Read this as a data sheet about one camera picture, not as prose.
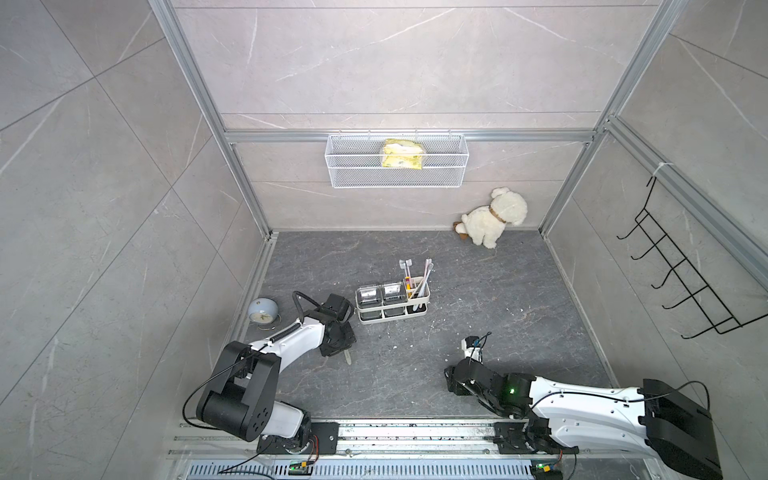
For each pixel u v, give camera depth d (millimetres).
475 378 614
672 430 416
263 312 884
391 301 878
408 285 906
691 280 657
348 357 870
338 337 758
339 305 733
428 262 885
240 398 428
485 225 1102
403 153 880
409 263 865
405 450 730
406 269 880
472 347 746
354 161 1005
